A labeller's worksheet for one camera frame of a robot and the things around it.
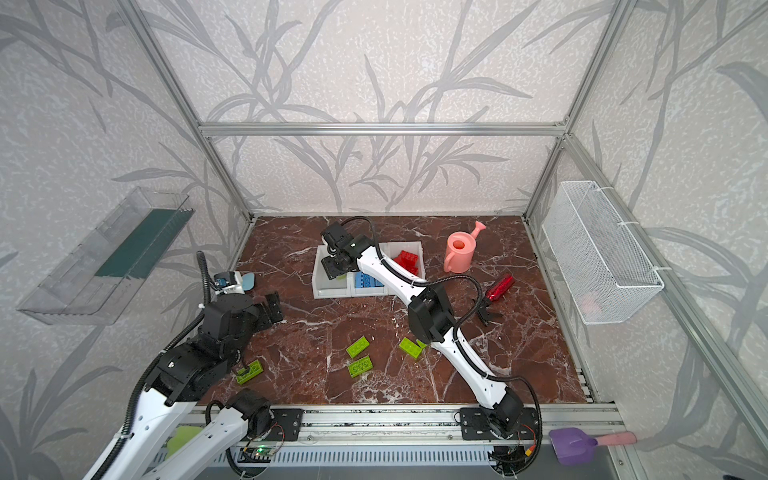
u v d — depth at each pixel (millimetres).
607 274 611
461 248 963
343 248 731
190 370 445
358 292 937
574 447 705
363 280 981
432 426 753
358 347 866
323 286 992
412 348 848
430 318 623
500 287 959
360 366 825
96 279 646
